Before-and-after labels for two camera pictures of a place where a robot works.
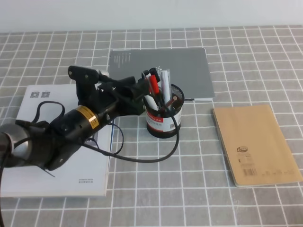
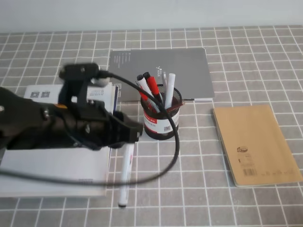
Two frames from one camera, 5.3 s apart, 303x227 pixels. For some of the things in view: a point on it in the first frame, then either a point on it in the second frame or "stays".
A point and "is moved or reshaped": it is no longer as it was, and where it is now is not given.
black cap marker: x=153 y=71 -> x=143 y=84
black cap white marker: x=151 y=102 is moved or reshaped
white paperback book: x=85 y=174 stays
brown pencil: x=166 y=104 -> x=171 y=109
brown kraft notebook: x=256 y=151 stays
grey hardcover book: x=189 y=68 stays
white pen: x=166 y=85 -> x=170 y=87
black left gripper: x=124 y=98 -> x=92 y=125
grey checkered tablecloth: x=249 y=66 stays
